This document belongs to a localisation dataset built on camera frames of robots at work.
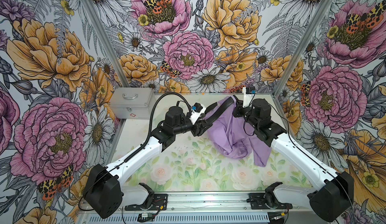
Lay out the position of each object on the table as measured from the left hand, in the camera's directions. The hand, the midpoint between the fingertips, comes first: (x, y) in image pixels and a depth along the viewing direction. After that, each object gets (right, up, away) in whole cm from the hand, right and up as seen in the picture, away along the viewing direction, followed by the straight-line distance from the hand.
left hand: (206, 123), depth 75 cm
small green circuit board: (-29, -45, -2) cm, 53 cm away
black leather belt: (+9, +8, 0) cm, 12 cm away
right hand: (+13, +9, +3) cm, 16 cm away
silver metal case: (-46, +10, +22) cm, 52 cm away
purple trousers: (+12, -7, +6) cm, 15 cm away
